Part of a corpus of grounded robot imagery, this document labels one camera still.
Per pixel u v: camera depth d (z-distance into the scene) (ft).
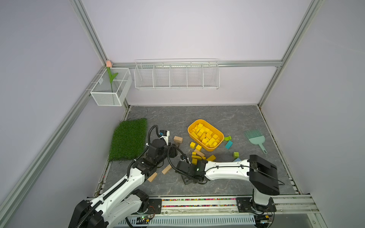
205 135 3.25
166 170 2.75
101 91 2.76
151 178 2.69
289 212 2.39
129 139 3.23
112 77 2.93
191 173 2.04
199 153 3.01
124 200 1.93
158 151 1.96
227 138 3.25
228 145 3.16
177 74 3.26
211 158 2.96
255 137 3.28
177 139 3.18
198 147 3.07
